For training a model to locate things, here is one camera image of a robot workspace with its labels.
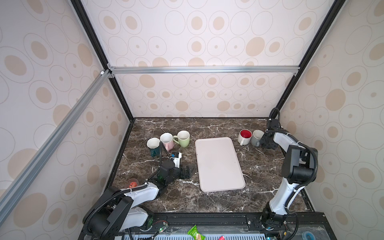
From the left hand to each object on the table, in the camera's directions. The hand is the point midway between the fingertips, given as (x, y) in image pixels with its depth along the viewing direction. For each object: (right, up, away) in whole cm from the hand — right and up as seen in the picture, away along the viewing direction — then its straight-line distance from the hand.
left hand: (193, 165), depth 84 cm
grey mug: (+43, +17, +18) cm, 50 cm away
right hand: (+50, +13, +14) cm, 53 cm away
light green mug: (-7, +15, +14) cm, 22 cm away
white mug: (+35, +16, +18) cm, 42 cm away
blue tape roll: (+54, -30, -14) cm, 63 cm away
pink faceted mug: (-17, +14, +13) cm, 26 cm away
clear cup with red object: (-33, -9, -3) cm, 35 cm away
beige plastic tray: (+16, -2, +8) cm, 18 cm away
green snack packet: (0, -28, -15) cm, 31 cm away
